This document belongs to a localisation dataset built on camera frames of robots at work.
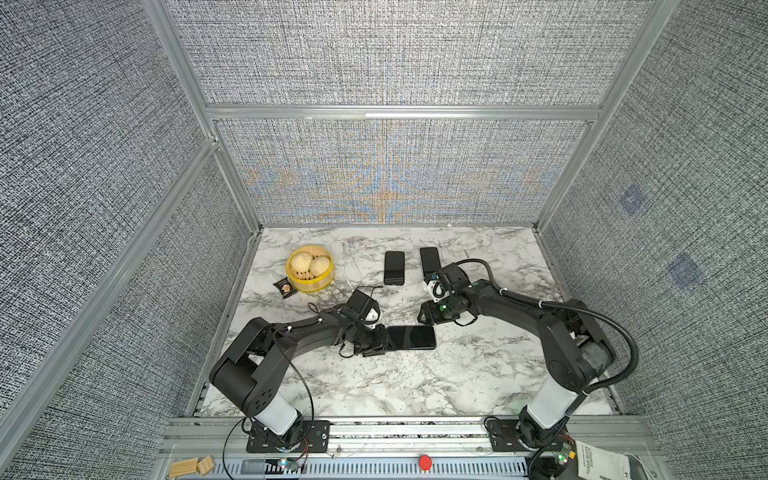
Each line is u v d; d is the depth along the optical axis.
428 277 0.87
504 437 0.73
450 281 0.74
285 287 1.00
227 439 0.73
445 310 0.78
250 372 0.44
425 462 0.69
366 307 0.75
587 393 0.51
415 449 0.73
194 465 0.69
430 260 1.10
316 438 0.73
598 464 0.69
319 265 1.00
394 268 1.07
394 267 1.07
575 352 0.47
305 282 1.00
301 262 1.00
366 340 0.75
